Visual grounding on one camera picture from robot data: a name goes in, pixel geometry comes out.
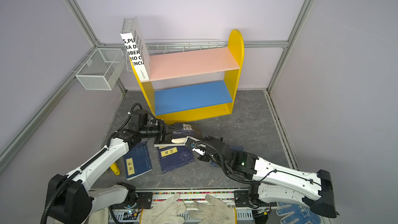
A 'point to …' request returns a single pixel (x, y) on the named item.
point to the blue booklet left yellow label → (137, 161)
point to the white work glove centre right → (218, 213)
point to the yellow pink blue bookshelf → (196, 84)
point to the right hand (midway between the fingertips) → (198, 138)
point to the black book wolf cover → (179, 136)
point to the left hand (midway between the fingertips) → (178, 131)
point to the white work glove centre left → (168, 211)
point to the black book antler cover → (157, 144)
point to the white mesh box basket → (101, 69)
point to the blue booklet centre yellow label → (171, 157)
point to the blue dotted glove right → (301, 214)
